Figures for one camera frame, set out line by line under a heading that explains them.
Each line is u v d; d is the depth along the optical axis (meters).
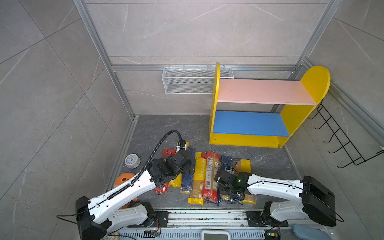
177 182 0.84
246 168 0.89
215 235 0.66
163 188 0.82
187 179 0.80
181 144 0.62
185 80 1.00
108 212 0.40
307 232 0.69
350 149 0.65
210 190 0.76
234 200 0.76
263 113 1.21
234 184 0.61
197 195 0.76
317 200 0.40
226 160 0.89
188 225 0.73
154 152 0.48
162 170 0.48
